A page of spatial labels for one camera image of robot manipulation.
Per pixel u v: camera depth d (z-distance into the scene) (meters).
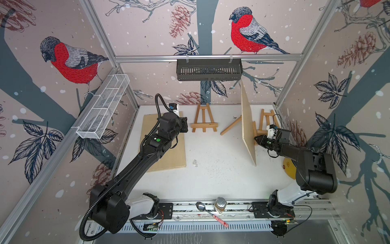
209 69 1.04
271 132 0.88
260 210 0.73
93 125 0.71
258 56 0.94
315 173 0.46
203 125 1.05
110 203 0.38
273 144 0.75
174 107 0.66
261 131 1.04
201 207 0.75
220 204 0.66
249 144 0.87
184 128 0.69
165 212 0.73
